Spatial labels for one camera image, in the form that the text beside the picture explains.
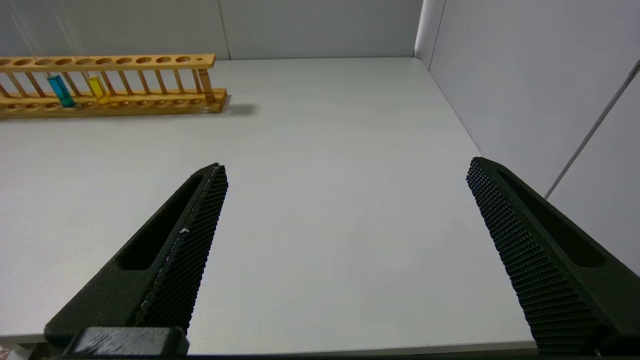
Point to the test tube with yellow pigment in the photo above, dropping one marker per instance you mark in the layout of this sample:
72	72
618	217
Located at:
98	90

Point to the test tube with blue pigment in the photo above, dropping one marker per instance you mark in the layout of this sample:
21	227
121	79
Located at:
61	91

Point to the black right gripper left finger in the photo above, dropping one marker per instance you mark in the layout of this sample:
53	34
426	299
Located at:
165	270

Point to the wooden test tube rack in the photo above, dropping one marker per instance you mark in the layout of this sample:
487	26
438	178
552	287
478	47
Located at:
150	60

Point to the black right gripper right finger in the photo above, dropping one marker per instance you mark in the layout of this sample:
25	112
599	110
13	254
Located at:
545	270

